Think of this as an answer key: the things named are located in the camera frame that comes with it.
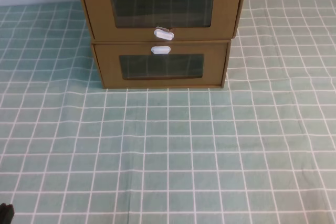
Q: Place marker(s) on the white drawer handle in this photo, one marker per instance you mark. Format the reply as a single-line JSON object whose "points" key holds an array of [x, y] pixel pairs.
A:
{"points": [[163, 33], [160, 50]]}

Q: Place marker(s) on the brown cardboard shoebox drawer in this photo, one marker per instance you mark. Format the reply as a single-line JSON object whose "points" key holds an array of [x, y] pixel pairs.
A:
{"points": [[162, 9]]}

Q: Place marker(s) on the lower brown cardboard shoebox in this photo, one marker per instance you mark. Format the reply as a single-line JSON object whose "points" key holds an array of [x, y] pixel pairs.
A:
{"points": [[190, 64]]}

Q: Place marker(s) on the cyan checked tablecloth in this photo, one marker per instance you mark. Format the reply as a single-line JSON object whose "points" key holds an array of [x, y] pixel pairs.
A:
{"points": [[259, 150]]}

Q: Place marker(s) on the black object at corner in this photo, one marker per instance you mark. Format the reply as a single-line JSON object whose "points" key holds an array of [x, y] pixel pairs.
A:
{"points": [[6, 213]]}

